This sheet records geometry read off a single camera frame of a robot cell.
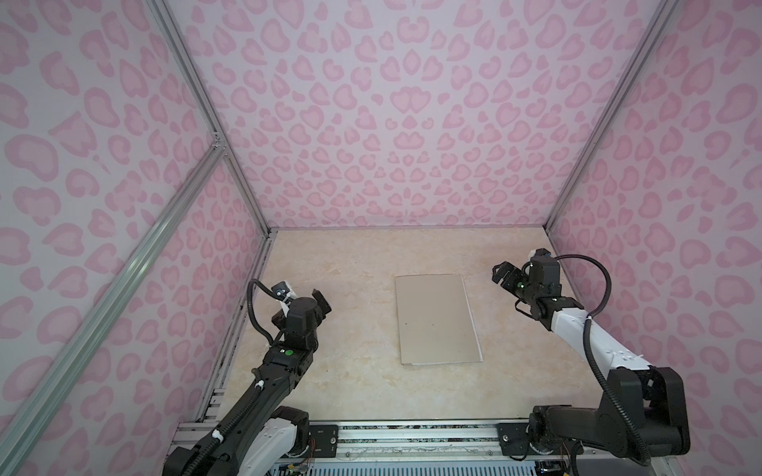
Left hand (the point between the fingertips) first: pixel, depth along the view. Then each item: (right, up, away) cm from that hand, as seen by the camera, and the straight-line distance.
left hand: (305, 294), depth 82 cm
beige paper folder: (+38, -10, +11) cm, 40 cm away
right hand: (+58, +6, +5) cm, 58 cm away
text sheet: (+47, -16, +7) cm, 50 cm away
